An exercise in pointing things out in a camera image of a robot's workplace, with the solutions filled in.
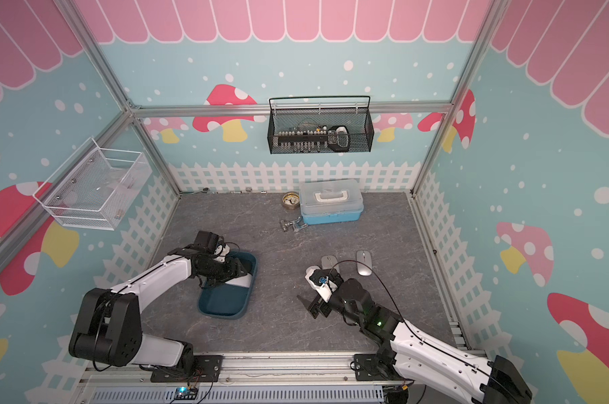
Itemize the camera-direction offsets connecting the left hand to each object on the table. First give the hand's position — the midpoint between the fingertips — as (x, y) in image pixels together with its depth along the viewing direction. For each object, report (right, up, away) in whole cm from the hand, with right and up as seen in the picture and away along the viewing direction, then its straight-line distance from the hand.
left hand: (238, 278), depth 88 cm
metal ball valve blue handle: (+18, +18, +18) cm, 32 cm away
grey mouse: (+32, +5, +7) cm, 33 cm away
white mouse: (+25, +7, -23) cm, 35 cm away
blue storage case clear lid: (+34, +28, +15) cm, 46 cm away
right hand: (+25, +2, -12) cm, 28 cm away
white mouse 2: (+2, -1, -1) cm, 2 cm away
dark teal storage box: (-4, -8, -1) cm, 9 cm away
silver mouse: (+46, +6, +9) cm, 47 cm away
